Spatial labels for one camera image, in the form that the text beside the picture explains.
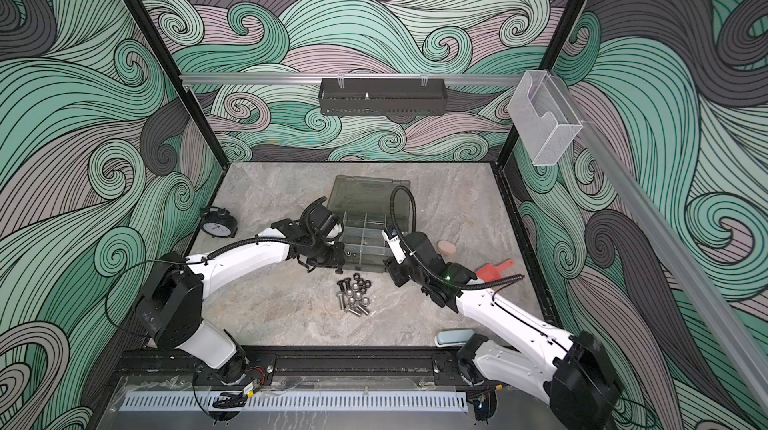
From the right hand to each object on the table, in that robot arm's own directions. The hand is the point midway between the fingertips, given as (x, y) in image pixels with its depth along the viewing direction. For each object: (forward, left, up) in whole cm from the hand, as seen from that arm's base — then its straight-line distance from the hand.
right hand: (391, 256), depth 80 cm
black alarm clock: (+13, +55, -4) cm, 57 cm away
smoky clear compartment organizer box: (+28, +8, -14) cm, 32 cm away
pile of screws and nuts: (-8, +11, -12) cm, 18 cm away
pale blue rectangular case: (-18, -16, -10) cm, 26 cm away
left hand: (+1, +13, -5) cm, 14 cm away
